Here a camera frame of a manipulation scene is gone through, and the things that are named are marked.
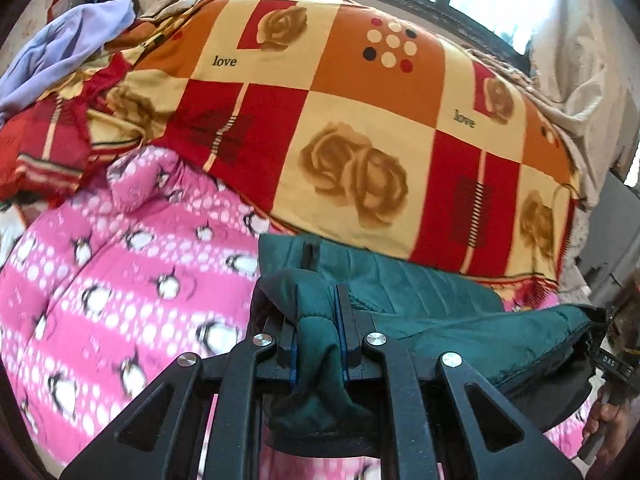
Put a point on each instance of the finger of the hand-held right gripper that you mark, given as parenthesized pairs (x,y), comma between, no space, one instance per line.
(595,327)

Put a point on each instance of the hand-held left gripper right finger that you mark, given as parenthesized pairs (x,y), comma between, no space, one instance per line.
(344,340)

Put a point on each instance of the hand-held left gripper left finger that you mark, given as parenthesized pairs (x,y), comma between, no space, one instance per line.
(291,355)

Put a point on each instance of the green puffer jacket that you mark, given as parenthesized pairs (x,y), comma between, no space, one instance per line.
(450,330)

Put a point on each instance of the person's right hand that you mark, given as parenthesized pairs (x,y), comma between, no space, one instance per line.
(620,425)

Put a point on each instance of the pink penguin blanket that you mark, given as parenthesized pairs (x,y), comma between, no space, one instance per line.
(125,285)

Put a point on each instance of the rose-patterned checked blanket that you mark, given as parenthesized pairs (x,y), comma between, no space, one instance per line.
(350,110)

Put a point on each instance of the white printed cloth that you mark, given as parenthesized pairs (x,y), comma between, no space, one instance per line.
(10,235)

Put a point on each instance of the red striped cloth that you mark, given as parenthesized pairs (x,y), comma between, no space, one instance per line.
(45,145)

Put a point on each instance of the lavender cloth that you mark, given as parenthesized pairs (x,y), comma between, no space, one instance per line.
(55,50)

